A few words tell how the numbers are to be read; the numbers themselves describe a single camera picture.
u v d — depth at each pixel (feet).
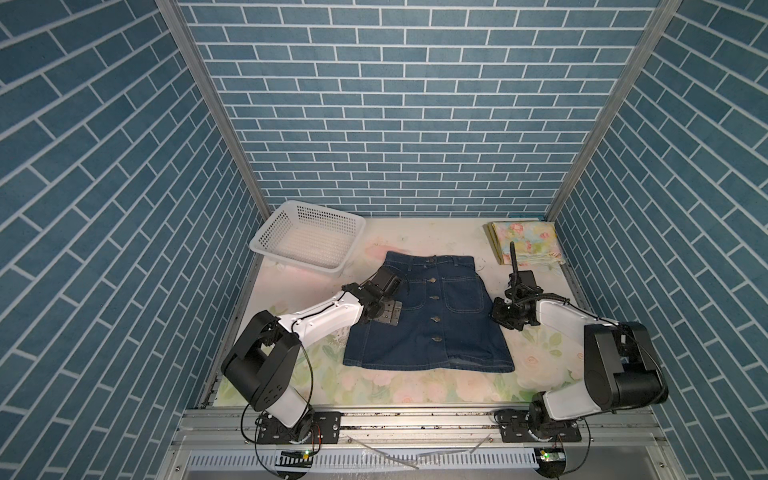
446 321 3.01
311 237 3.73
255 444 2.28
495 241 3.68
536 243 3.55
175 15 2.30
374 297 2.26
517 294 2.42
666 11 2.32
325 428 2.39
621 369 1.46
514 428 2.41
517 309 2.28
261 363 1.44
